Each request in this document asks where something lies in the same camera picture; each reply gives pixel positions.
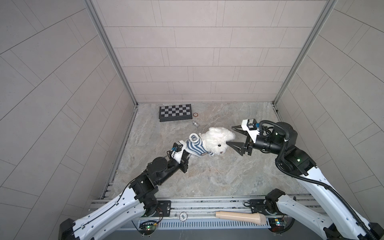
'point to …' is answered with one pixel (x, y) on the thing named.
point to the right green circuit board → (276, 225)
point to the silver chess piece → (196, 124)
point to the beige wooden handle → (253, 217)
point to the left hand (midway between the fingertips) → (196, 151)
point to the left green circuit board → (146, 228)
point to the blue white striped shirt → (195, 146)
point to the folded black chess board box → (176, 112)
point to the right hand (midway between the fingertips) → (230, 137)
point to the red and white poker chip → (195, 114)
